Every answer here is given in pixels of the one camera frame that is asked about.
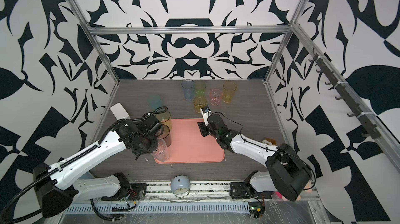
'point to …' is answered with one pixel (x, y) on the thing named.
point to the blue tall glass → (188, 86)
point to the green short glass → (200, 87)
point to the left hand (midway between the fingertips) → (155, 146)
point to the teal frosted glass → (155, 101)
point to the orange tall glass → (229, 88)
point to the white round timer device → (180, 186)
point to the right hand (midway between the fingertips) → (202, 120)
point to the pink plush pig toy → (279, 195)
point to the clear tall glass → (161, 154)
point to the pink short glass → (215, 95)
